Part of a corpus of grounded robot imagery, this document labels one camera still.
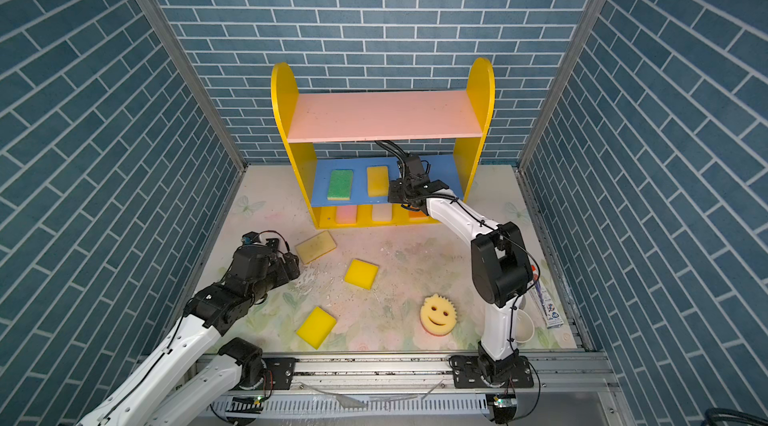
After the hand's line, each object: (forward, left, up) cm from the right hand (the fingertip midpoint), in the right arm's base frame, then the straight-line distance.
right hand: (391, 186), depth 94 cm
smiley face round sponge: (-34, -16, -14) cm, 40 cm away
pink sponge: (-3, +16, -12) cm, 20 cm away
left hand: (-27, +25, -3) cm, 37 cm away
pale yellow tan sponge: (-15, +24, -14) cm, 32 cm away
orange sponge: (-1, -9, -13) cm, 15 cm away
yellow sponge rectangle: (+1, +4, +1) cm, 5 cm away
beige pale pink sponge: (-2, +3, -11) cm, 12 cm away
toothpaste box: (-28, -46, -16) cm, 56 cm away
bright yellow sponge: (-23, +8, -15) cm, 29 cm away
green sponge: (-1, +16, 0) cm, 16 cm away
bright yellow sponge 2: (-39, +17, -15) cm, 46 cm away
